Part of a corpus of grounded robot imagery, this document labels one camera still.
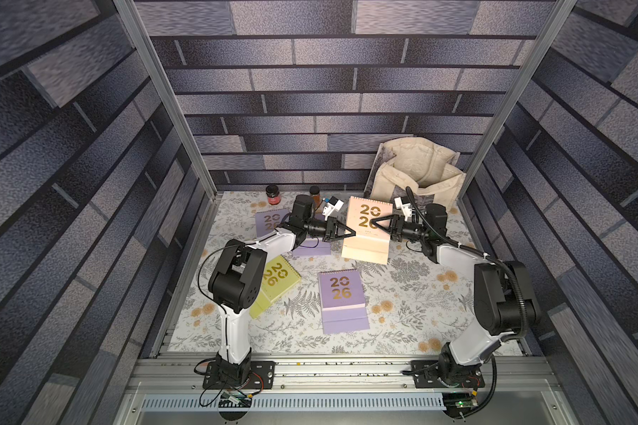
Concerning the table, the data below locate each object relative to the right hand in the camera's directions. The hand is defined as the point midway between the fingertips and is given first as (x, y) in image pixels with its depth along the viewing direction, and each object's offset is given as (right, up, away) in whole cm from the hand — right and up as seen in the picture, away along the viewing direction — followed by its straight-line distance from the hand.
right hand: (371, 223), depth 86 cm
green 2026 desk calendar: (-32, -20, +6) cm, 38 cm away
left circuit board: (-40, -48, -15) cm, 65 cm away
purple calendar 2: (-19, -7, -5) cm, 21 cm away
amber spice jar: (-19, +13, +23) cm, 33 cm away
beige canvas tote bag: (+28, +20, +18) cm, 39 cm away
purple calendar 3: (-9, -27, +2) cm, 29 cm away
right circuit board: (+21, -49, -16) cm, 55 cm away
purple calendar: (-40, 0, +23) cm, 46 cm away
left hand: (-6, -3, -4) cm, 8 cm away
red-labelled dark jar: (-37, +11, +25) cm, 46 cm away
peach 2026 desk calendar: (-1, -6, -3) cm, 7 cm away
